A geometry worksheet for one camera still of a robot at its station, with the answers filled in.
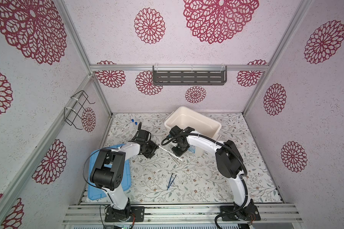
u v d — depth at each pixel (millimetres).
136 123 1137
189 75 917
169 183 837
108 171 484
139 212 751
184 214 750
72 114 748
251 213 729
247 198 613
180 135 688
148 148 861
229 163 539
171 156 948
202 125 1003
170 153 968
